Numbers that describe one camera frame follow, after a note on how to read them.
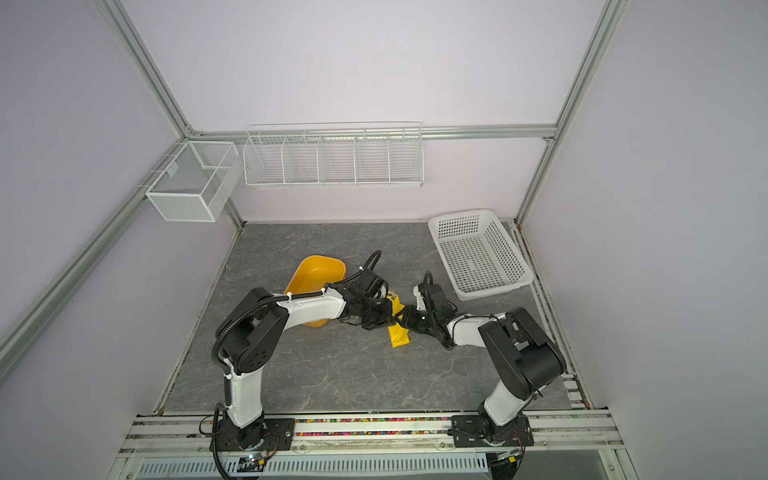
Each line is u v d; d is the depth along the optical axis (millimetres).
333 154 992
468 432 723
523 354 465
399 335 890
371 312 807
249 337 507
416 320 834
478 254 1097
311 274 1042
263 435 723
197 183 988
